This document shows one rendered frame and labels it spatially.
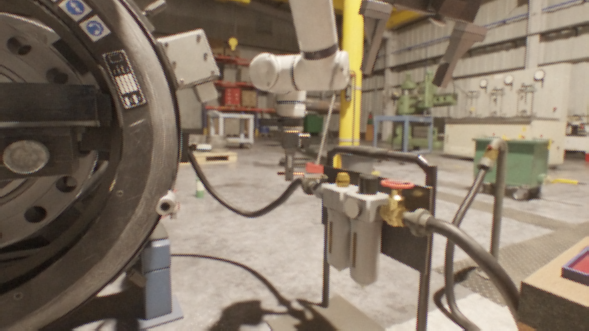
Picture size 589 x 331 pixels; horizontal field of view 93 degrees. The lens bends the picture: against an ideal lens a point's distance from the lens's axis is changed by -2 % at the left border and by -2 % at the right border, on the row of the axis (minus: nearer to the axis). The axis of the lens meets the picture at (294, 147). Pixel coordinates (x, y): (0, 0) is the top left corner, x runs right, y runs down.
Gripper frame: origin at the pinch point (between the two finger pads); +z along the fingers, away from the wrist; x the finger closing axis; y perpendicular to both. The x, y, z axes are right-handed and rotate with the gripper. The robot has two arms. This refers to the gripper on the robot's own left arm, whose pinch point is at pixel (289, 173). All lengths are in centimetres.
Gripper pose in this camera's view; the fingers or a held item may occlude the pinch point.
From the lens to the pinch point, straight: 87.7
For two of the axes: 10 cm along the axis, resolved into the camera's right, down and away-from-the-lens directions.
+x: -0.6, -0.8, 10.0
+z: -0.2, 10.0, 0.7
